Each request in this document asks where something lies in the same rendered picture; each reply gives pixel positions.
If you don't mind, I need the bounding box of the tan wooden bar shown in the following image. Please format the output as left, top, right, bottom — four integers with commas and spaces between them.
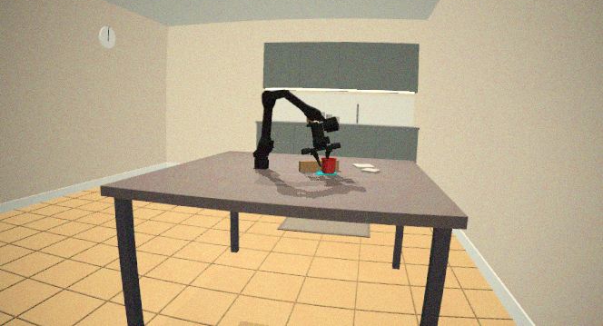
299, 160, 339, 172

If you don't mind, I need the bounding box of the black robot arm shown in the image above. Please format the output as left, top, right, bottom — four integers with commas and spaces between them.
252, 89, 340, 170

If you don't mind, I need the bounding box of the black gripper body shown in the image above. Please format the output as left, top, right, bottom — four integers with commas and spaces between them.
301, 133, 341, 155

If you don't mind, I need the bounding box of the red translucent cup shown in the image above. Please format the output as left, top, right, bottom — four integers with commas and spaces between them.
321, 157, 337, 173

